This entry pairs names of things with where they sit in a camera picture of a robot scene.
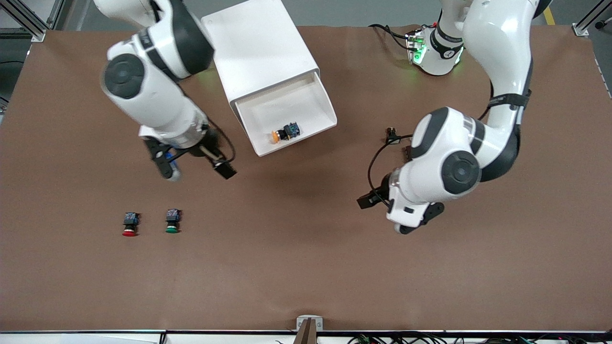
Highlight black base cable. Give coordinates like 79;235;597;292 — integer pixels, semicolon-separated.
368;23;413;51

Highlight white drawer cabinet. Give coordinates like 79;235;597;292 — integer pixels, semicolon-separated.
201;0;320;118

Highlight green push button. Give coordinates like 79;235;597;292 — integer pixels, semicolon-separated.
165;208;182;234

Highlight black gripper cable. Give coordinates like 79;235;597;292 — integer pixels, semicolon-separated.
367;134;415;194
209;122;236;166

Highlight red push button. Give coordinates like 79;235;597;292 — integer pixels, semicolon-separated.
122;212;140;237

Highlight grey mount bracket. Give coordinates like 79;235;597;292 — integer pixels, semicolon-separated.
296;315;323;332

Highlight yellow push button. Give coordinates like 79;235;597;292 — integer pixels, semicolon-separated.
272;122;301;143

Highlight black cable bundle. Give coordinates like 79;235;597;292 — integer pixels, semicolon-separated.
347;333;612;344

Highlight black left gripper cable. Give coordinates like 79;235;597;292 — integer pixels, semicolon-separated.
367;134;415;194

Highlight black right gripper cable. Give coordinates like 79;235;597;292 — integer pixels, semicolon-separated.
209;122;236;166

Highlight brown mount post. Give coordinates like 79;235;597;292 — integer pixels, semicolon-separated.
293;319;317;344

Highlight white plastic drawer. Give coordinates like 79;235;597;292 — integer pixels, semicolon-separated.
236;72;338;157

